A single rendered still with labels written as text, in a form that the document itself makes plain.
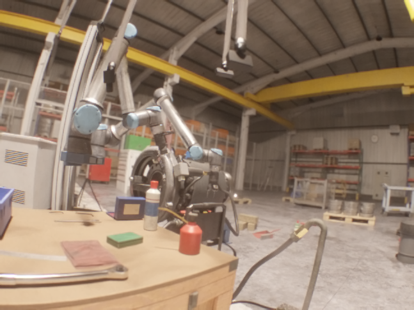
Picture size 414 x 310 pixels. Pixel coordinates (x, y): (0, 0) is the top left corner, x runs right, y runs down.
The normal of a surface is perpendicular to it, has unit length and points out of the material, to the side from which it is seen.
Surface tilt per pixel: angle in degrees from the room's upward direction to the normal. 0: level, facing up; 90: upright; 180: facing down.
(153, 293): 90
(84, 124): 95
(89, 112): 95
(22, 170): 90
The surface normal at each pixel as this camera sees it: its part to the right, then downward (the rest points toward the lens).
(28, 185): 0.26, -0.05
